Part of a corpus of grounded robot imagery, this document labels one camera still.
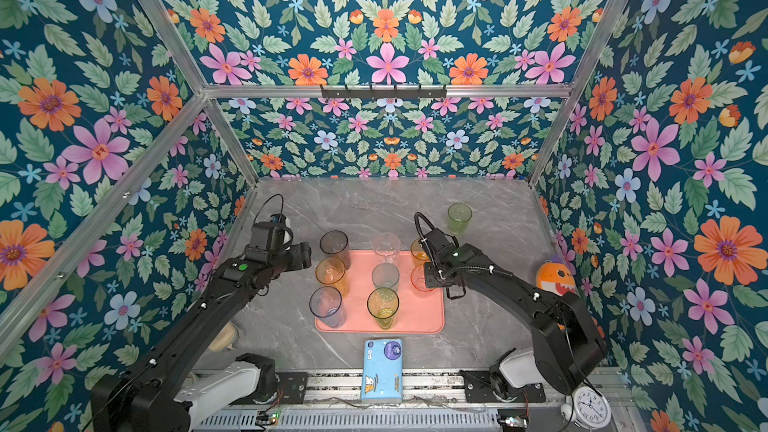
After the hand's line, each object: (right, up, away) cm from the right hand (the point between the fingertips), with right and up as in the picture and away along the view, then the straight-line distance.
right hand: (434, 275), depth 86 cm
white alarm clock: (+34, -27, -18) cm, 47 cm away
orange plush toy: (+35, 0, -2) cm, 35 cm away
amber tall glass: (-31, +1, +2) cm, 31 cm away
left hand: (-37, +10, -5) cm, 38 cm away
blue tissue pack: (-14, -20, -14) cm, 28 cm away
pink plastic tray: (-4, -11, +1) cm, 12 cm away
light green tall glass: (-14, -4, -13) cm, 19 cm away
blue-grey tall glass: (-29, -6, -8) cm, 31 cm away
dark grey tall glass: (-29, +9, +3) cm, 31 cm away
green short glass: (+11, +17, +19) cm, 28 cm away
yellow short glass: (-5, +10, -16) cm, 19 cm away
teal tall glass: (-14, 0, 0) cm, 14 cm away
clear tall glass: (-14, +8, +6) cm, 17 cm away
